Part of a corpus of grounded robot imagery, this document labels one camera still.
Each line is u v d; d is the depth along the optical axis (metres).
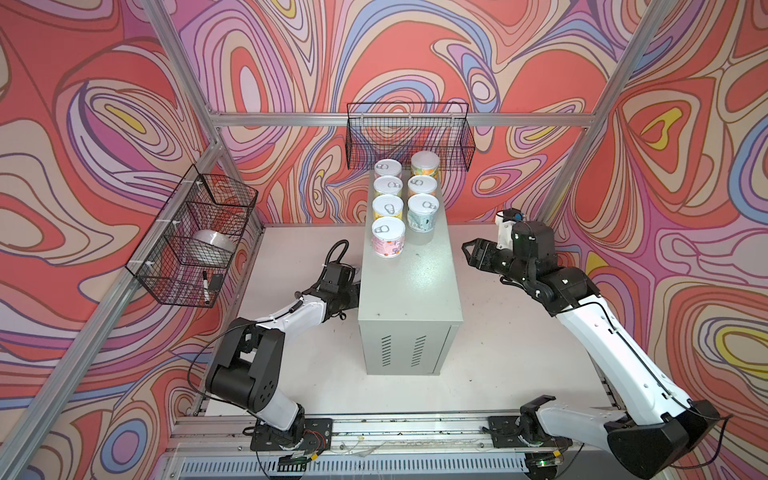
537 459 0.70
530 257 0.51
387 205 0.69
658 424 0.38
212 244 0.72
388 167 0.78
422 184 0.74
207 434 0.75
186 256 0.72
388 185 0.74
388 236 0.63
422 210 0.68
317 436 0.72
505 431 0.74
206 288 0.72
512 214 0.62
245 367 0.45
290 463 0.72
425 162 0.76
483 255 0.62
